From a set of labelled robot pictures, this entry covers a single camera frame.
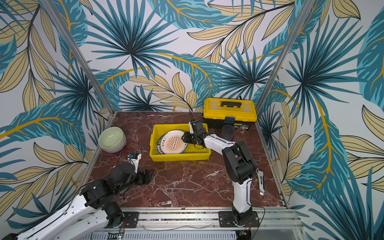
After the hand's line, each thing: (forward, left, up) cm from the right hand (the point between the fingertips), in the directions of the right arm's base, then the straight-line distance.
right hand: (182, 138), depth 98 cm
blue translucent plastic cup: (+1, -29, +4) cm, 30 cm away
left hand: (-25, +18, +8) cm, 32 cm away
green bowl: (+3, +47, +1) cm, 47 cm away
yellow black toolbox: (+12, -24, +10) cm, 29 cm away
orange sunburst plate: (-1, +8, -2) cm, 8 cm away
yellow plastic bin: (-12, -5, +1) cm, 13 cm away
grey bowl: (-5, +38, +1) cm, 39 cm away
